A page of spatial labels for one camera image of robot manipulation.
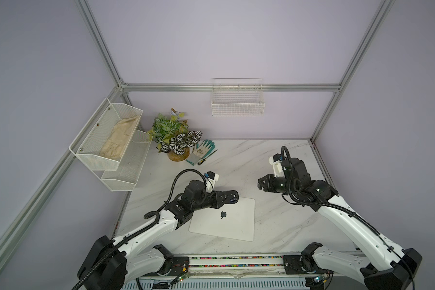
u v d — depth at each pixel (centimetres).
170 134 90
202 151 113
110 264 40
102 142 78
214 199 69
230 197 76
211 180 71
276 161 65
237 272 73
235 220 86
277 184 63
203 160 109
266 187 63
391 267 38
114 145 77
